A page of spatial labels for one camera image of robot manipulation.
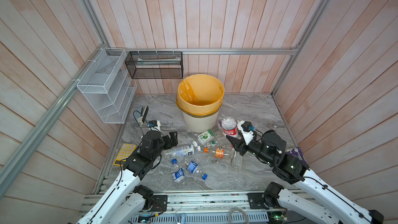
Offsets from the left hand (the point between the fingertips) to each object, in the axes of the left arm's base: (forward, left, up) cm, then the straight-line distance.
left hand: (170, 137), depth 77 cm
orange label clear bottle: (-3, -27, -12) cm, 29 cm away
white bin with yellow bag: (+34, -16, -7) cm, 38 cm away
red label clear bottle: (-4, -27, +17) cm, 32 cm away
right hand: (-2, -29, +10) cm, 31 cm away
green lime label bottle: (+8, -19, -14) cm, 25 cm away
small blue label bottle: (-15, -4, -13) cm, 20 cm away
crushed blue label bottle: (-11, -12, -12) cm, 20 cm away
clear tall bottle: (-5, -37, -17) cm, 41 cm away
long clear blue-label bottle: (-2, -5, -12) cm, 13 cm away
